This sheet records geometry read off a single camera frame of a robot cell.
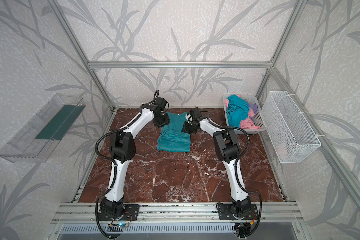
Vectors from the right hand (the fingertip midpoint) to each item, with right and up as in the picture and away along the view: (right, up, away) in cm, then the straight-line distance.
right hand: (182, 126), depth 104 cm
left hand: (-9, +5, -4) cm, 11 cm away
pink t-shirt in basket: (+45, +2, 0) cm, 45 cm away
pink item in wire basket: (+50, -11, -31) cm, 60 cm away
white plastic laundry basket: (+54, +5, +2) cm, 54 cm away
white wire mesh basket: (+47, -4, -43) cm, 64 cm away
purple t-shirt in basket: (+54, +14, +8) cm, 56 cm away
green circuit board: (-27, -46, -33) cm, 63 cm away
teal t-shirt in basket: (+39, +11, +1) cm, 41 cm away
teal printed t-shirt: (-7, -8, -5) cm, 12 cm away
